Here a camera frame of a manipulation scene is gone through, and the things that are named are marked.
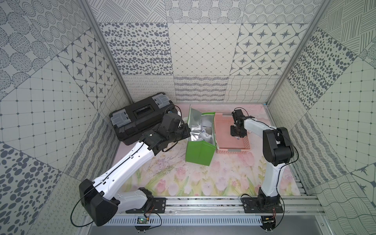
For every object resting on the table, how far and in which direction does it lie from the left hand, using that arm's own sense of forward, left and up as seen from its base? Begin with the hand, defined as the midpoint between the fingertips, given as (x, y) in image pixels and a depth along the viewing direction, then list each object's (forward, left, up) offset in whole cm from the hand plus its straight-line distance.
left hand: (191, 126), depth 72 cm
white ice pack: (+9, -8, -24) cm, 27 cm away
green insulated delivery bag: (-6, -5, -5) cm, 10 cm away
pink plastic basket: (+7, -23, -28) cm, 37 cm away
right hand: (+13, -31, -27) cm, 43 cm away
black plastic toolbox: (+9, +39, -11) cm, 41 cm away
